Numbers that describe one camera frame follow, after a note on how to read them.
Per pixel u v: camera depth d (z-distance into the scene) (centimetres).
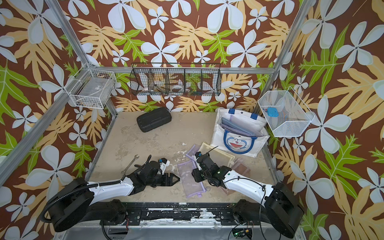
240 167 86
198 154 76
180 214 76
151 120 108
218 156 95
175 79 97
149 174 67
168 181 73
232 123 90
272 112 86
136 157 96
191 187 84
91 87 87
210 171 64
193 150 97
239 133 84
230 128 89
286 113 84
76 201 42
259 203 47
